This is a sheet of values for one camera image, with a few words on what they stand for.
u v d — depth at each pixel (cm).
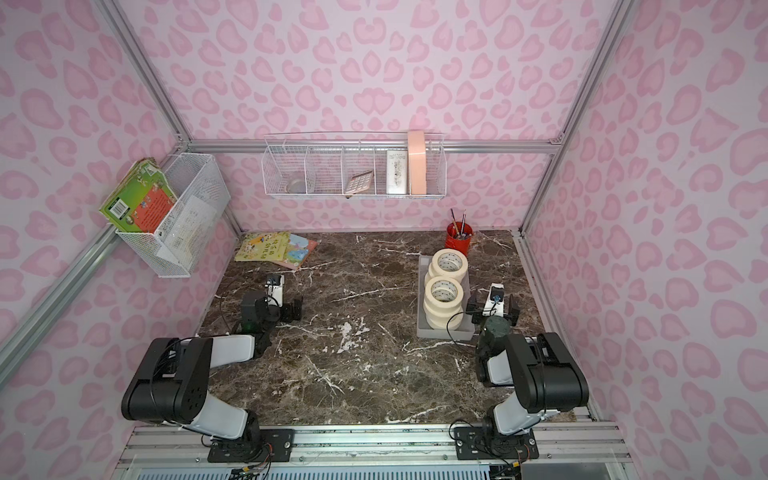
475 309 81
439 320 90
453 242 104
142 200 72
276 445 73
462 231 107
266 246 115
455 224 105
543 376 45
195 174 82
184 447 75
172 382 45
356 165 103
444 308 88
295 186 95
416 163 82
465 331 93
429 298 88
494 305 74
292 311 85
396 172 93
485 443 72
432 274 98
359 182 94
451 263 101
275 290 82
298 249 114
